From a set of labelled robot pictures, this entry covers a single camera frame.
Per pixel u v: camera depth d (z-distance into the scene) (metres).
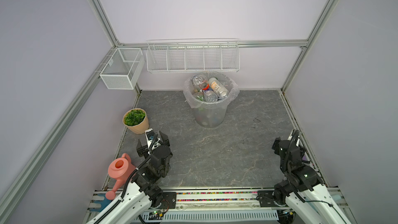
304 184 0.50
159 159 0.55
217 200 0.75
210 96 0.78
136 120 0.91
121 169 0.72
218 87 0.80
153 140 0.60
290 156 0.54
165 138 0.71
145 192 0.52
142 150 0.64
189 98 0.81
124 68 1.02
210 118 0.92
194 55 0.99
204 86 0.85
